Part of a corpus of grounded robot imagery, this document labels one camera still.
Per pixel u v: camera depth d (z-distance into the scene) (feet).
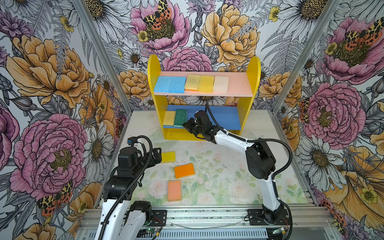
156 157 2.10
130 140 1.99
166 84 2.50
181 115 3.09
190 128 2.69
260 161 1.76
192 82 2.50
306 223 4.57
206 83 2.50
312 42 2.74
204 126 2.40
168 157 3.18
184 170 2.94
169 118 3.11
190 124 2.68
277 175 1.79
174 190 2.72
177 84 2.49
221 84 2.46
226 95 3.12
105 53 2.89
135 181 1.52
